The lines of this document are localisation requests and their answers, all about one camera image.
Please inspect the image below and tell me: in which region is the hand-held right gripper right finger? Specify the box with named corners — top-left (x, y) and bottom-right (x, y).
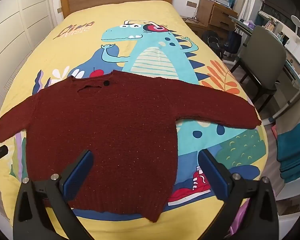
top-left (198, 149), bottom-right (280, 240)

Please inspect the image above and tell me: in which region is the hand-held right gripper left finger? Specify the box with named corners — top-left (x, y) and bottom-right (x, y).
top-left (13, 149), bottom-right (94, 240)

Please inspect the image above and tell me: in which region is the dark red knit sweater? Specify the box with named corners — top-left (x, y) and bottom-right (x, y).
top-left (0, 70), bottom-right (262, 223)

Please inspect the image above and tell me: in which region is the teal folded cloth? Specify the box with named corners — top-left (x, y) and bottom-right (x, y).
top-left (276, 127), bottom-right (300, 183)

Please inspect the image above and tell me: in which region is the white study desk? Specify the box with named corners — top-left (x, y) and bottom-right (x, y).
top-left (229, 15), bottom-right (300, 127)

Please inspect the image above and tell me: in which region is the grey-green chair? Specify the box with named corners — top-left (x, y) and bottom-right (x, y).
top-left (230, 25), bottom-right (287, 113)

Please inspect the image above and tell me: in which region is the black backpack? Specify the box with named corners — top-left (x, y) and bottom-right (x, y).
top-left (202, 30), bottom-right (225, 56)

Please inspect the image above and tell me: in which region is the dark blue bag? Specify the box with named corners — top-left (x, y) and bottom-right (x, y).
top-left (225, 30), bottom-right (242, 54)

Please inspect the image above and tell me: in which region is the wooden nightstand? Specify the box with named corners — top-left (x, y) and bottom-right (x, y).
top-left (197, 0), bottom-right (238, 30)

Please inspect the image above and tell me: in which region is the yellow dinosaur printed bedspread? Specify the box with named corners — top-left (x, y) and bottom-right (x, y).
top-left (0, 1), bottom-right (269, 240)

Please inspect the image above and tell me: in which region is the white desk lamp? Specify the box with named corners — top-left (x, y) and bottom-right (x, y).
top-left (290, 15), bottom-right (300, 41)

